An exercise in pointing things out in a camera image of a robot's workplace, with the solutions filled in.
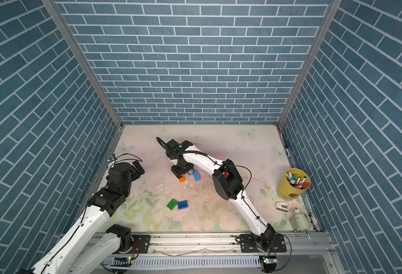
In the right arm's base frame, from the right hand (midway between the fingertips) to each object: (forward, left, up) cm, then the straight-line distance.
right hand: (182, 174), depth 93 cm
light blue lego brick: (+2, -8, -3) cm, 9 cm away
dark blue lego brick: (-16, -3, -3) cm, 16 cm away
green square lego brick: (-16, +2, -2) cm, 16 cm away
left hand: (-6, +19, +16) cm, 25 cm away
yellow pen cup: (-4, -58, +7) cm, 58 cm away
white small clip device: (-13, -53, -2) cm, 54 cm away
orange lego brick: (-2, 0, -1) cm, 3 cm away
